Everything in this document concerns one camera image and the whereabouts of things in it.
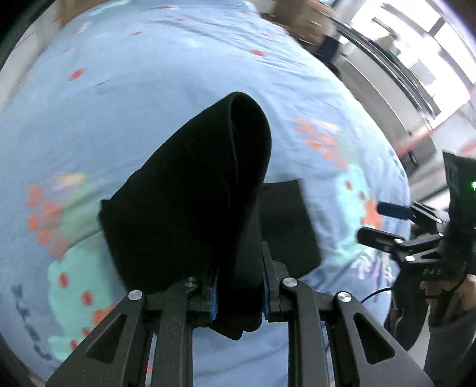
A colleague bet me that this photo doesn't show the black pants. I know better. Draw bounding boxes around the black pants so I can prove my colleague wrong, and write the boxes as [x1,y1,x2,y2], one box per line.
[98,92,321,340]

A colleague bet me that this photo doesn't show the right hand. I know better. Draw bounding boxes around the right hand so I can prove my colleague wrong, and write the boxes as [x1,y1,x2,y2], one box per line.
[419,274,475,327]

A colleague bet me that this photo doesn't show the dark blue bag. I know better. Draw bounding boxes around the dark blue bag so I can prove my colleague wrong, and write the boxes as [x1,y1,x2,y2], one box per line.
[313,35,340,66]

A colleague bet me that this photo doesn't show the wooden dresser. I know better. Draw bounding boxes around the wooden dresser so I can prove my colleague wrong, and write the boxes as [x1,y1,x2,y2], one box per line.
[272,0,336,51]

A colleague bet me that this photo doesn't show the blue patterned bed sheet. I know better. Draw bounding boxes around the blue patterned bed sheet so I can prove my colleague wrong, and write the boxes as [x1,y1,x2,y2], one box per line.
[1,1,410,380]

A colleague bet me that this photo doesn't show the black cable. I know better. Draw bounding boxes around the black cable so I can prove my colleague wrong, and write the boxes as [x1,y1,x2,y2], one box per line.
[359,286,396,304]

